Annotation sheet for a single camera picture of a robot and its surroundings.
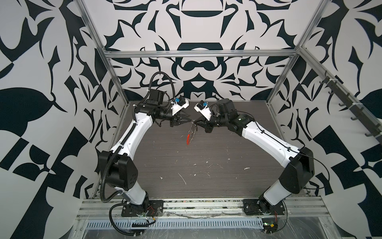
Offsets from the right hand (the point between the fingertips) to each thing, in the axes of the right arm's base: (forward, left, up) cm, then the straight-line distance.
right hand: (196, 120), depth 76 cm
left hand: (+2, +3, +2) cm, 4 cm away
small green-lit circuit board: (-41, -34, -28) cm, 60 cm away
